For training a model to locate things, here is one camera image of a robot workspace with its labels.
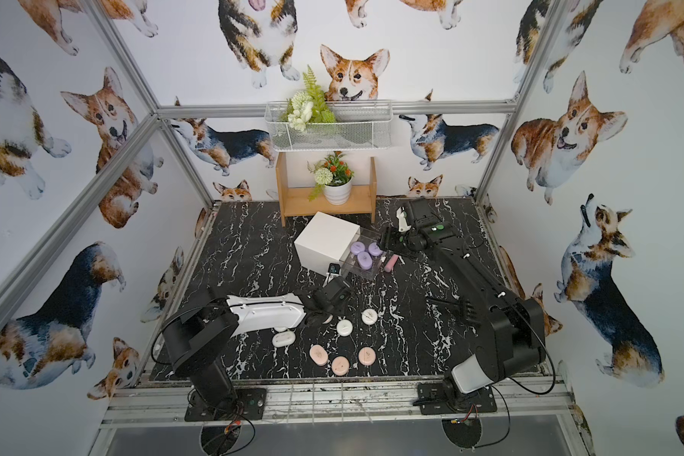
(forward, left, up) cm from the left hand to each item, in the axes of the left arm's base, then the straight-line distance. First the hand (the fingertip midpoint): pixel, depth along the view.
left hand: (339, 290), depth 92 cm
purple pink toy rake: (+10, -18, -1) cm, 21 cm away
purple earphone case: (+5, -8, +9) cm, 13 cm away
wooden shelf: (+38, +19, +3) cm, 43 cm away
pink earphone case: (-20, -8, 0) cm, 22 cm away
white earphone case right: (-9, -9, -1) cm, 13 cm away
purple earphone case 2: (+10, -12, +8) cm, 18 cm away
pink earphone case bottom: (-23, -1, -1) cm, 23 cm away
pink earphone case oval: (-20, +5, 0) cm, 20 cm away
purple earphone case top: (+11, -6, +8) cm, 15 cm away
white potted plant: (+35, +2, +17) cm, 39 cm away
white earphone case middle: (-12, -2, -1) cm, 12 cm away
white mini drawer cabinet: (+13, +4, +10) cm, 17 cm away
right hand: (+8, -17, +18) cm, 26 cm away
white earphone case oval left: (-15, +16, -1) cm, 22 cm away
